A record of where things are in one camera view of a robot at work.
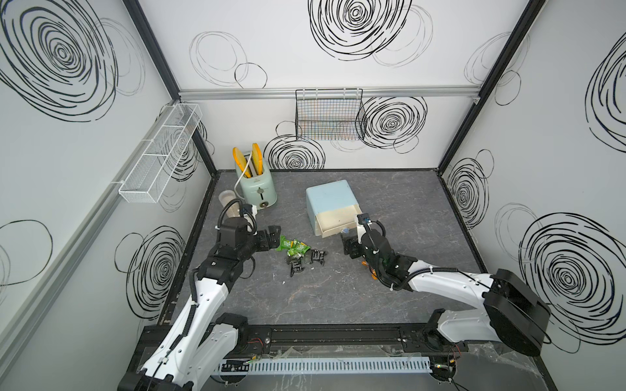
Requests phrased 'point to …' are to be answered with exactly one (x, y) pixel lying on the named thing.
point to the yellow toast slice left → (240, 160)
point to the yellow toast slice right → (257, 158)
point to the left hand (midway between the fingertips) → (267, 228)
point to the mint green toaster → (258, 191)
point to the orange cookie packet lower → (374, 275)
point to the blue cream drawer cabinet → (332, 208)
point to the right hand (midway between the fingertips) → (350, 233)
